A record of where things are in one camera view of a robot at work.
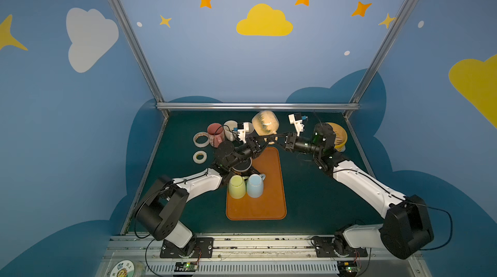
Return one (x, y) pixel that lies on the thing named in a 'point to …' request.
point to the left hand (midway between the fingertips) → (275, 140)
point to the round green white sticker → (123, 268)
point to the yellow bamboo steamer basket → (341, 137)
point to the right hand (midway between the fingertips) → (273, 137)
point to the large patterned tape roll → (203, 144)
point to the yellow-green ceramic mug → (237, 186)
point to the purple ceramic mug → (248, 127)
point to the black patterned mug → (242, 167)
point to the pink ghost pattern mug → (216, 134)
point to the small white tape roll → (199, 161)
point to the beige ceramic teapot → (266, 123)
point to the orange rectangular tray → (272, 205)
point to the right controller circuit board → (347, 268)
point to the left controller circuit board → (186, 266)
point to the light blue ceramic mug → (255, 185)
